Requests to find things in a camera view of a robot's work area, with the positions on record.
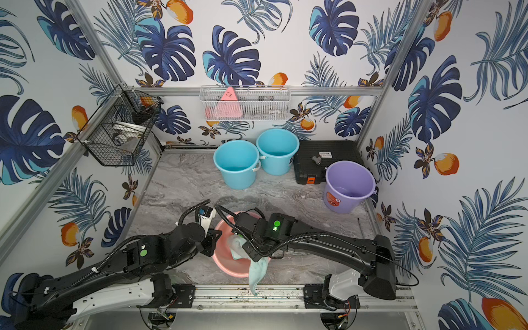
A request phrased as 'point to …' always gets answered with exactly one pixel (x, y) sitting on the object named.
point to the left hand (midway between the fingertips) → (226, 235)
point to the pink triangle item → (228, 106)
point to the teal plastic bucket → (237, 160)
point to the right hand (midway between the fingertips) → (253, 245)
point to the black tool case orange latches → (306, 171)
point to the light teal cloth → (256, 269)
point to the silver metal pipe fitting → (317, 159)
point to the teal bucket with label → (277, 148)
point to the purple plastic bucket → (347, 184)
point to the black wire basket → (117, 129)
